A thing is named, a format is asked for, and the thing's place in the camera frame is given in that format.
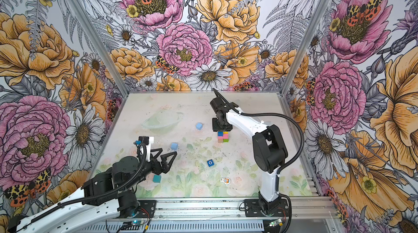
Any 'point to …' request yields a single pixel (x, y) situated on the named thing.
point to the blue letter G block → (210, 163)
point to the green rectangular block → (226, 140)
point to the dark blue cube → (220, 134)
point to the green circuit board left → (136, 222)
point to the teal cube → (157, 178)
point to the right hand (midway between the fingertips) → (219, 133)
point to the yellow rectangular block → (226, 132)
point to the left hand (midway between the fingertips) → (168, 156)
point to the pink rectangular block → (225, 136)
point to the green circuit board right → (278, 221)
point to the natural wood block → (220, 140)
